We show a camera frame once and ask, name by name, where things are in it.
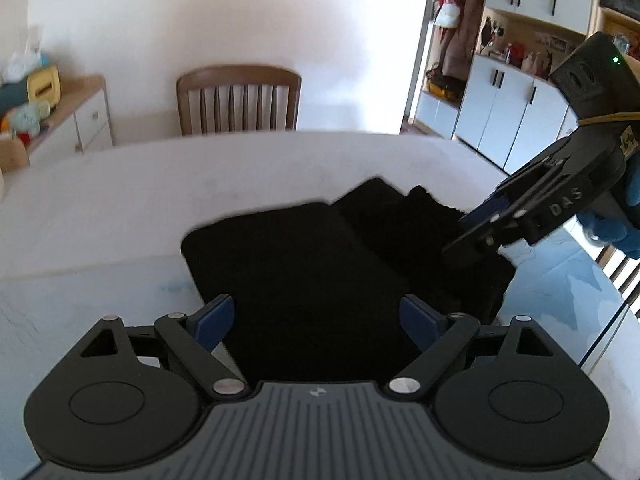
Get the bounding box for brown wooden side chair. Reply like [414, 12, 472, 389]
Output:
[596, 246, 640, 318]

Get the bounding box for black garment with rhinestone trim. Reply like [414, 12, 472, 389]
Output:
[181, 178, 515, 384]

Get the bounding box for blue gloved hand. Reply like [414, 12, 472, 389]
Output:
[577, 153, 640, 259]

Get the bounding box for yellow toaster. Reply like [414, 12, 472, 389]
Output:
[26, 65, 62, 107]

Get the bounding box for white wall cupboard unit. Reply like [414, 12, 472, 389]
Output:
[413, 0, 639, 174]

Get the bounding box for white sideboard cabinet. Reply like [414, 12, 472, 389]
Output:
[27, 75, 114, 166]

